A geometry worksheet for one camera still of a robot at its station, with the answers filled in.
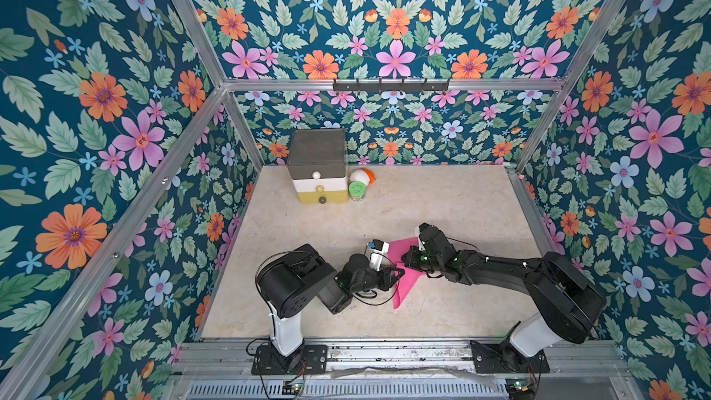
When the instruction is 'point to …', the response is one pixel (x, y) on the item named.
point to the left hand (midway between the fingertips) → (406, 272)
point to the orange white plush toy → (362, 175)
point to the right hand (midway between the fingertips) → (401, 257)
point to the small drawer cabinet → (317, 165)
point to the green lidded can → (356, 191)
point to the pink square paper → (410, 277)
